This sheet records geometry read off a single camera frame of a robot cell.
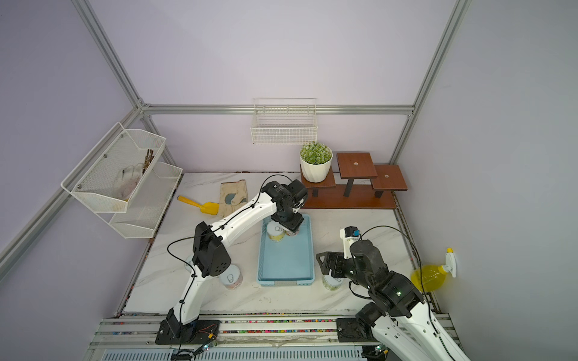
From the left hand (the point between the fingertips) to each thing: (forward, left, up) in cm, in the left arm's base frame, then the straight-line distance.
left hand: (288, 225), depth 87 cm
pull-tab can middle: (-23, +25, +19) cm, 39 cm away
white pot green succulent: (+19, -11, +17) cm, 28 cm away
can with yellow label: (+1, +6, -7) cm, 9 cm away
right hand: (-17, -13, +6) cm, 22 cm away
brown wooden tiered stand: (+26, -37, -13) cm, 47 cm away
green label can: (-19, -16, -8) cm, 26 cm away
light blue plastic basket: (-10, 0, -11) cm, 15 cm away
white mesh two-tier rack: (+7, +58, +18) cm, 61 cm away
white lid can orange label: (-2, -1, -4) cm, 4 cm away
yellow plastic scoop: (+16, +39, -10) cm, 44 cm away
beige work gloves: (+25, +29, -11) cm, 40 cm away
